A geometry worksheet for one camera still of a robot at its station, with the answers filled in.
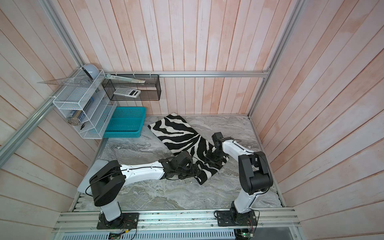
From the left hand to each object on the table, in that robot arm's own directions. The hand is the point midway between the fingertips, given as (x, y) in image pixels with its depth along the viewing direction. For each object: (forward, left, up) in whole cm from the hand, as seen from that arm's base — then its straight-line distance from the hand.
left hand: (196, 175), depth 83 cm
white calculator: (+49, +46, +21) cm, 70 cm away
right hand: (+10, -7, -3) cm, 12 cm away
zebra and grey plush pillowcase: (+35, +16, -3) cm, 39 cm away
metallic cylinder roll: (+21, +63, +26) cm, 71 cm away
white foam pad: (-6, +64, -3) cm, 64 cm away
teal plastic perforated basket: (+37, +49, +3) cm, 62 cm away
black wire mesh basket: (+58, +32, +17) cm, 68 cm away
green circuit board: (-27, -23, -5) cm, 36 cm away
